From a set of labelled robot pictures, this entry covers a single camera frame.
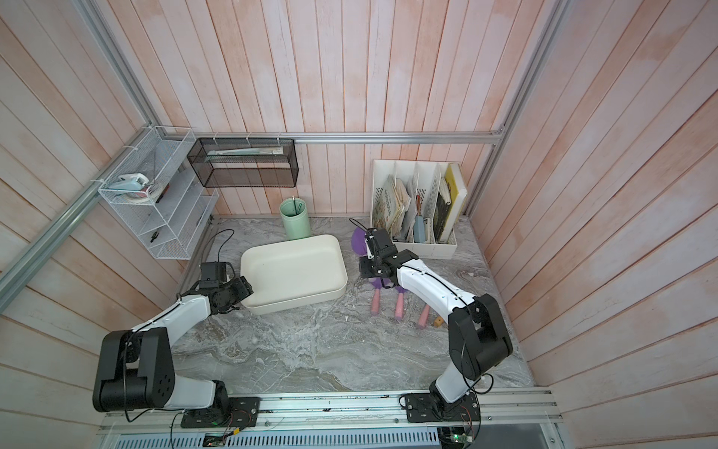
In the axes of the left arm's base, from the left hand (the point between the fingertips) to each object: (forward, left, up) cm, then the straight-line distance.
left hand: (245, 292), depth 93 cm
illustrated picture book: (+28, -50, +15) cm, 59 cm away
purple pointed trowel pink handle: (+15, -39, +10) cm, 42 cm away
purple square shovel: (-3, -53, -2) cm, 53 cm away
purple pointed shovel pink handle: (-8, -60, -1) cm, 60 cm away
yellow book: (+35, -72, +24) cm, 84 cm away
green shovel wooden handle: (-10, -64, 0) cm, 65 cm away
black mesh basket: (+43, +4, +22) cm, 49 cm away
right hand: (+6, -41, +9) cm, 42 cm away
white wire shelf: (+8, +16, +25) cm, 30 cm away
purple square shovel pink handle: (0, -45, -3) cm, 45 cm away
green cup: (+25, -15, +10) cm, 31 cm away
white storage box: (+10, -13, -2) cm, 17 cm away
